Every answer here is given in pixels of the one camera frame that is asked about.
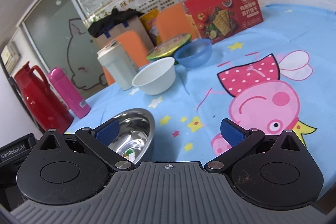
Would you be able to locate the stainless steel bowl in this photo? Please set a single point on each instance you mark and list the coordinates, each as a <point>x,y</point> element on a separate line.
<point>136,129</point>

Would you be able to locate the pink thermos bottle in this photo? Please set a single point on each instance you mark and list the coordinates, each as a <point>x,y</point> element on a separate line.
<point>68,92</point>

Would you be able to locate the yellow snack bag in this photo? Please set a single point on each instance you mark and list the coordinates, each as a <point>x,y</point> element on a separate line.
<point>151,24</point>

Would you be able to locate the blue translucent bowl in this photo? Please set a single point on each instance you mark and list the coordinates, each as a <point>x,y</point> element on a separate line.
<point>194,54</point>

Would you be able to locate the black cloth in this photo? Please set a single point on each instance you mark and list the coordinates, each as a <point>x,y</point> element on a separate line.
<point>113,20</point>

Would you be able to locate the blue cartoon printed tablecloth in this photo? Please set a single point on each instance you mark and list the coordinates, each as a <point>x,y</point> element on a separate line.
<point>183,98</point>

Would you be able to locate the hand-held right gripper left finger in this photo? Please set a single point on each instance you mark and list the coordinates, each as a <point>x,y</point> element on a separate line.
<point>107,132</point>

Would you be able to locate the red cracker box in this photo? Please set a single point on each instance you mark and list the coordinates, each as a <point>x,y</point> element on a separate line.
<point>225,14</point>

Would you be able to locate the white bowl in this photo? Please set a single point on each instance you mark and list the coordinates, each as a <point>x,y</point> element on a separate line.
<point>155,77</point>

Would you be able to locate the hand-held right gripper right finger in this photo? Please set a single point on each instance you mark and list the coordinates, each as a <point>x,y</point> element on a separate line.
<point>232,132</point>

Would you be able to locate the instant noodle cup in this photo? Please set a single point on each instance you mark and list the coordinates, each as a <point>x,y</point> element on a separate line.
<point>168,45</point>

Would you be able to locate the beige wall unit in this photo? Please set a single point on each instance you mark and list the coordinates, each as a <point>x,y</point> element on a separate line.
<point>10,54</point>

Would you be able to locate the white tumbler cup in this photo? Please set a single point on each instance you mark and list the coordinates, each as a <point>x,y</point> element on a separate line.
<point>115,69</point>

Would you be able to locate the orange chair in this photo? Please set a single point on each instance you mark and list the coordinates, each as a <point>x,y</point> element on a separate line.
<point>131,43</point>
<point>170,22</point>

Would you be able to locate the red thermos jug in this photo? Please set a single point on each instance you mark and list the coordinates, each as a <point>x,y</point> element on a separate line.
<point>44,106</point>

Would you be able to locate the cardboard box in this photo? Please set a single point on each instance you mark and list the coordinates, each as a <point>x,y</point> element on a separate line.
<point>134,26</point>

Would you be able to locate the frosted glass partition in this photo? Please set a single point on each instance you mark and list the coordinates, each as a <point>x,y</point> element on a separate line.
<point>52,29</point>

